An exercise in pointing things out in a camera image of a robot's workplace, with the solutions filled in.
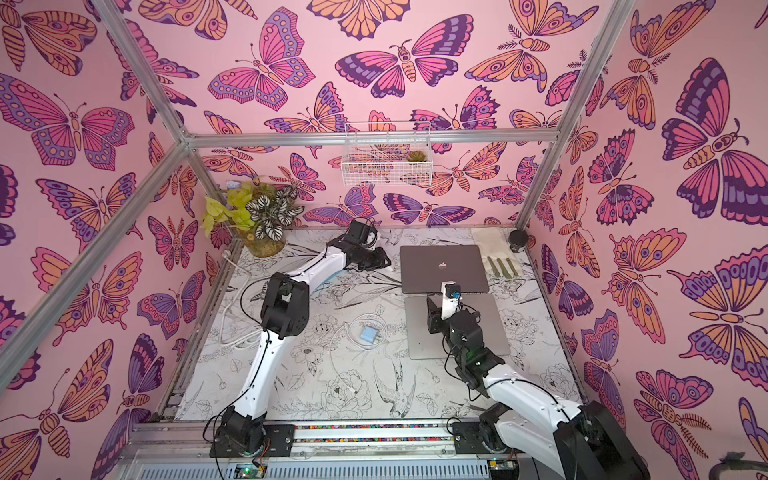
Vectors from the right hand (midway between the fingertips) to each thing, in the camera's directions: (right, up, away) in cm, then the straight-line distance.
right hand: (439, 295), depth 83 cm
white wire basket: (-15, +44, +13) cm, 48 cm away
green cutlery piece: (+23, +7, +24) cm, 34 cm away
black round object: (+34, +17, +28) cm, 47 cm away
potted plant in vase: (-55, +25, +10) cm, 61 cm away
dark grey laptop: (-1, +6, +26) cm, 27 cm away
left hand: (-12, +9, +22) cm, 27 cm away
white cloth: (+26, +16, +30) cm, 43 cm away
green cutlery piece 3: (+30, +7, +24) cm, 39 cm away
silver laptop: (-3, -15, +5) cm, 16 cm away
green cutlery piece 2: (+27, +6, +23) cm, 36 cm away
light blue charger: (-20, -13, +7) cm, 25 cm away
